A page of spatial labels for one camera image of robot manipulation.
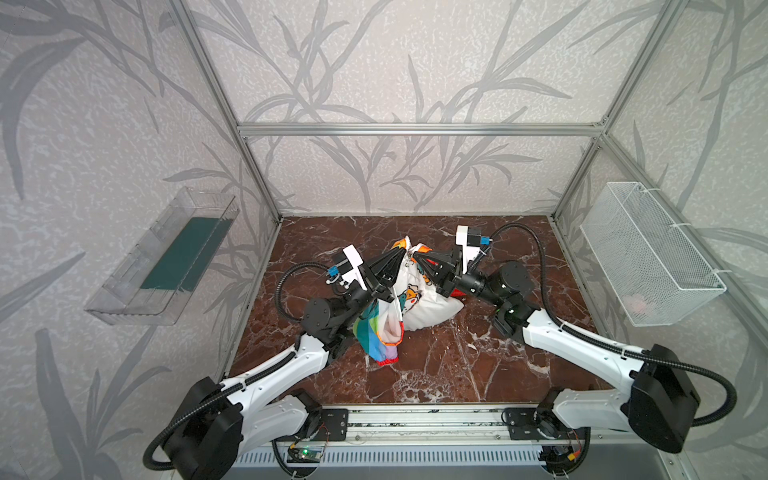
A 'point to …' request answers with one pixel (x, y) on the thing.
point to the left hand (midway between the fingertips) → (408, 247)
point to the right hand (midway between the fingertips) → (419, 246)
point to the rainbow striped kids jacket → (416, 304)
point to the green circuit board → (301, 455)
